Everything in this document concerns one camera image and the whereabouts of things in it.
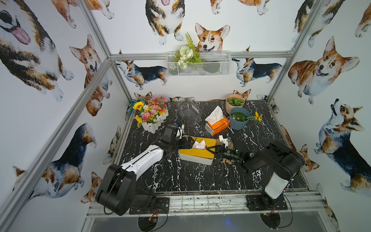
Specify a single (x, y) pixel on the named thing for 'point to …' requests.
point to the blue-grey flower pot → (238, 118)
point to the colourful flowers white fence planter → (153, 110)
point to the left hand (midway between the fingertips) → (188, 137)
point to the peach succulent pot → (234, 100)
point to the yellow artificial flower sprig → (256, 118)
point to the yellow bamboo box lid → (213, 149)
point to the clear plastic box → (189, 112)
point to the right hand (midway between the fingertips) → (209, 145)
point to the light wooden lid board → (231, 145)
